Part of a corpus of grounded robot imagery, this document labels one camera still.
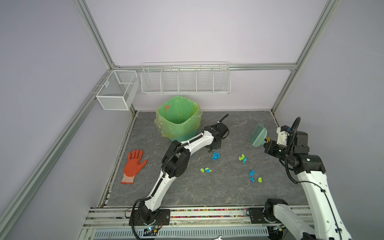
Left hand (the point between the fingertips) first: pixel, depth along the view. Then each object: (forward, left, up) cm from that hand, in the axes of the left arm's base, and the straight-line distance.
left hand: (215, 146), depth 96 cm
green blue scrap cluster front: (-14, +6, -3) cm, 16 cm away
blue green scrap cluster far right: (-18, -20, -3) cm, 27 cm away
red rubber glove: (-9, +52, -3) cm, 53 cm away
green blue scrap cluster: (-8, -17, -3) cm, 19 cm away
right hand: (-12, -23, +20) cm, 32 cm away
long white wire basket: (+38, +28, +27) cm, 55 cm away
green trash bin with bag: (+24, +24, +3) cm, 34 cm away
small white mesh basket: (+38, +63, +20) cm, 76 cm away
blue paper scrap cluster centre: (-6, 0, -2) cm, 6 cm away
